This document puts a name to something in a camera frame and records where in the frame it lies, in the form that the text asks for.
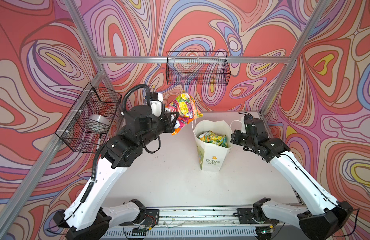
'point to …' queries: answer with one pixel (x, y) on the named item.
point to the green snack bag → (210, 137)
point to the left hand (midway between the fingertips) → (180, 113)
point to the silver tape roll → (100, 118)
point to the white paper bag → (212, 156)
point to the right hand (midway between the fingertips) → (232, 138)
